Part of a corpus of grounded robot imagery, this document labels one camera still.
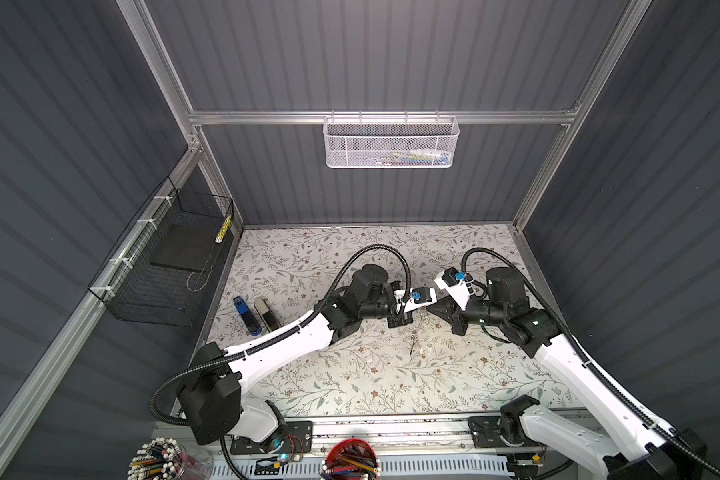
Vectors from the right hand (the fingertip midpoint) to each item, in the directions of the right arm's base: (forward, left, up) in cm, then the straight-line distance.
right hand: (433, 308), depth 73 cm
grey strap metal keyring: (-3, +4, -11) cm, 12 cm away
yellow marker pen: (+21, +56, +7) cm, 61 cm away
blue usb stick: (+6, +54, -18) cm, 57 cm away
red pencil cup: (-30, +20, -15) cm, 39 cm away
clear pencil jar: (-31, +54, -2) cm, 63 cm away
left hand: (+2, +2, +2) cm, 3 cm away
